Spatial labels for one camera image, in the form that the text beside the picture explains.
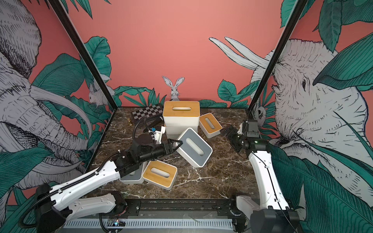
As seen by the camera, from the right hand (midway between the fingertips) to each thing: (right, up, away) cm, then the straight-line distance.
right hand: (224, 132), depth 77 cm
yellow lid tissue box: (-25, +2, +13) cm, 28 cm away
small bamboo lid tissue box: (-4, +3, +30) cm, 31 cm away
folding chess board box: (-49, +13, +37) cm, 63 cm away
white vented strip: (-38, -45, -6) cm, 59 cm away
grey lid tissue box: (-16, -8, -3) cm, 18 cm away
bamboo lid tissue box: (-36, -25, +7) cm, 44 cm away
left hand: (-22, -5, -10) cm, 25 cm away
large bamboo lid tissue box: (-25, +10, +3) cm, 27 cm away
